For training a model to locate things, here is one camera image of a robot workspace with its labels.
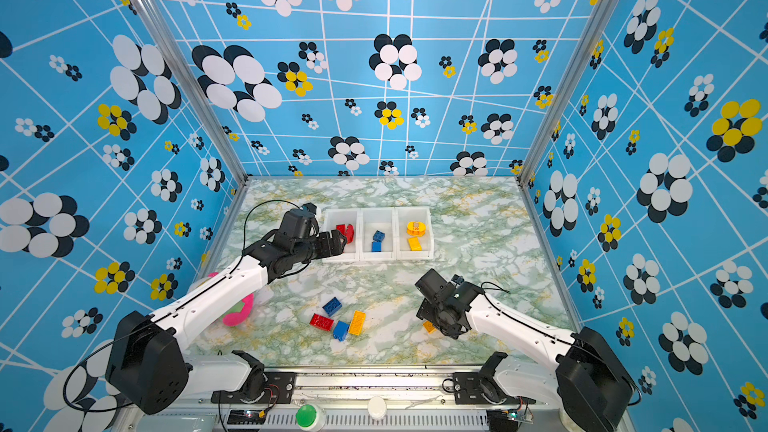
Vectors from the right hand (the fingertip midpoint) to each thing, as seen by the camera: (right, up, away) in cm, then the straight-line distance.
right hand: (429, 318), depth 83 cm
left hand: (-26, +22, +1) cm, 34 cm away
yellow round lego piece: (-2, +24, +19) cm, 31 cm away
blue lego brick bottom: (-25, -2, -2) cm, 25 cm away
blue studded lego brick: (-28, +3, +2) cm, 28 cm away
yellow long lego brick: (-20, -1, 0) cm, 20 cm away
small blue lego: (-15, +21, +19) cm, 32 cm away
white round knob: (-14, -13, -17) cm, 26 cm away
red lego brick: (-25, +23, +18) cm, 38 cm away
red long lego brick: (-30, -1, 0) cm, 30 cm away
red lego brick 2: (-28, +24, +19) cm, 42 cm away
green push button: (-28, -13, -21) cm, 37 cm away
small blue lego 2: (-16, +18, +16) cm, 29 cm away
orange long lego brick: (-1, -1, -4) cm, 4 cm away
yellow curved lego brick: (-3, +19, +16) cm, 25 cm away
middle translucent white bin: (-15, +27, +19) cm, 36 cm away
